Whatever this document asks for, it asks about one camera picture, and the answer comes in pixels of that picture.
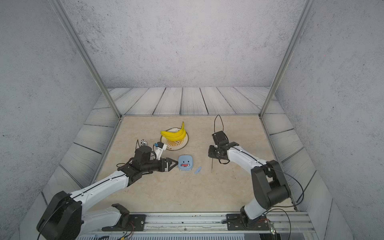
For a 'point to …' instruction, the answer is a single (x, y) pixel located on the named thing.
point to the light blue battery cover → (198, 170)
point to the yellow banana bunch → (175, 136)
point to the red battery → (185, 165)
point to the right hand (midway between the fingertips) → (212, 152)
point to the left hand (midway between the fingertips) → (176, 164)
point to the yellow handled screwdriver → (212, 158)
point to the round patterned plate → (172, 145)
